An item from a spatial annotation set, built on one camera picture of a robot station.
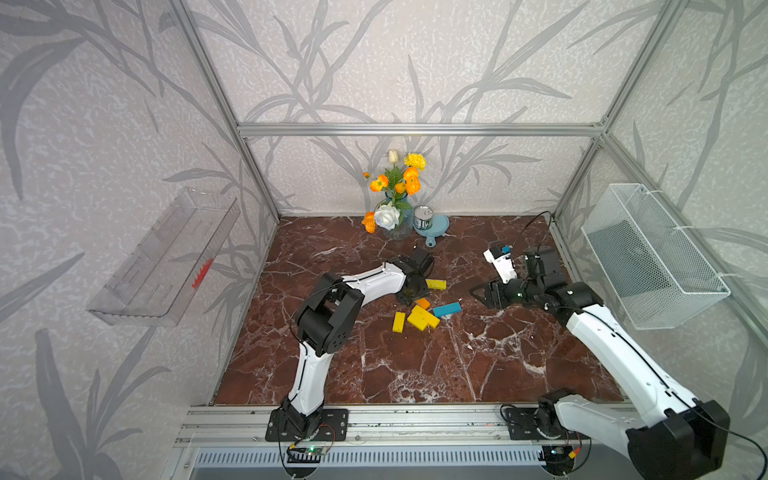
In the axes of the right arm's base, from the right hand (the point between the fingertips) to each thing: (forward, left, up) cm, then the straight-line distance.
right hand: (478, 286), depth 78 cm
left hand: (+8, +13, -18) cm, 24 cm away
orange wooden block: (+4, +14, -17) cm, 22 cm away
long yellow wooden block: (0, +12, -18) cm, 22 cm away
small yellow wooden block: (-1, +21, -18) cm, 28 cm away
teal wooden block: (+3, +6, -19) cm, 20 cm away
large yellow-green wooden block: (+12, +9, -18) cm, 23 cm away
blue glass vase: (+33, +20, 0) cm, 39 cm away
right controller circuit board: (-36, -18, -22) cm, 46 cm away
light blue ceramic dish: (+38, +9, -18) cm, 43 cm away
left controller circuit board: (-34, +44, -21) cm, 60 cm away
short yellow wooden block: (-1, +16, -19) cm, 25 cm away
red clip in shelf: (-4, +64, +13) cm, 66 cm away
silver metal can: (+40, +12, -15) cm, 44 cm away
